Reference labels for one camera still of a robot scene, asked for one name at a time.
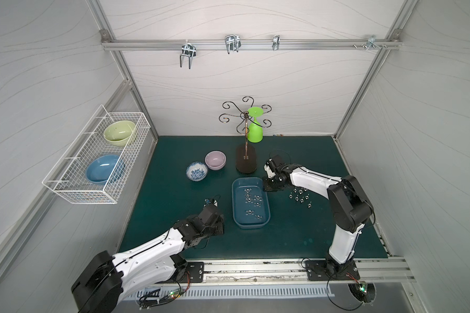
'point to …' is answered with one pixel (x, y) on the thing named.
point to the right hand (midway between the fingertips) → (264, 186)
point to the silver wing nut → (297, 198)
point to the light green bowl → (117, 133)
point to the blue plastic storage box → (250, 203)
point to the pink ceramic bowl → (215, 160)
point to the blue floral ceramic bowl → (196, 171)
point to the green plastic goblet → (255, 128)
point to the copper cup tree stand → (246, 154)
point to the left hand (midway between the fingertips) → (224, 225)
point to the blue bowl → (105, 169)
